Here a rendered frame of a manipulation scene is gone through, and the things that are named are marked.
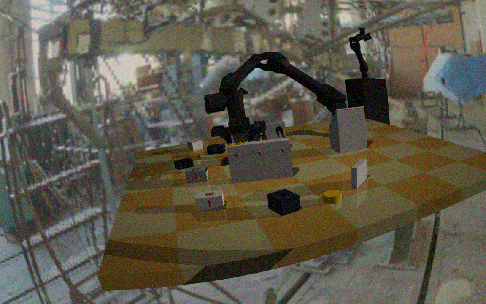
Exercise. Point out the yellow short cylinder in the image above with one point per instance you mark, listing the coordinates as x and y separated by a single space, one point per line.
195 156
332 196

